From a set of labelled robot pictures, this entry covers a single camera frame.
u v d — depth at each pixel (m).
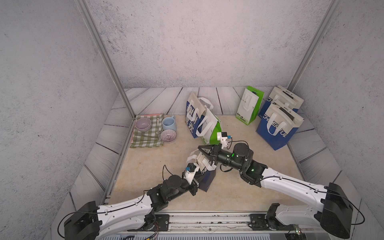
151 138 1.07
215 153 0.59
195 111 0.96
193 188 0.66
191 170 0.64
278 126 0.91
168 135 1.06
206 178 0.77
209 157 0.64
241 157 0.54
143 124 1.11
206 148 0.66
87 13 0.72
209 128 0.86
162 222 0.73
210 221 0.74
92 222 0.42
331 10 0.71
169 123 1.12
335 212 0.38
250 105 1.00
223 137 0.67
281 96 0.99
